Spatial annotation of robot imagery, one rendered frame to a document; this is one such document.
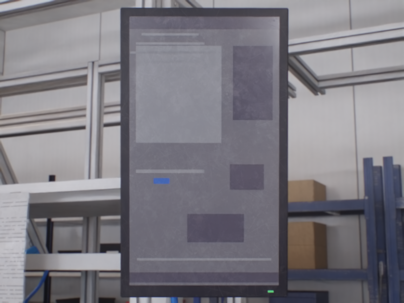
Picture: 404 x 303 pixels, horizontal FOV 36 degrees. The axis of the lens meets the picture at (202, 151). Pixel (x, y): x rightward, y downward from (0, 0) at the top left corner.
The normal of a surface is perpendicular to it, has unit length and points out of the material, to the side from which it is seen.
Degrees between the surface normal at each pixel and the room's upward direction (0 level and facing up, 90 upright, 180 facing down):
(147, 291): 101
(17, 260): 90
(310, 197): 90
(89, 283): 90
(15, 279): 91
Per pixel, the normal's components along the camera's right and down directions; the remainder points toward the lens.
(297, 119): -0.42, -0.16
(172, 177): 0.00, 0.01
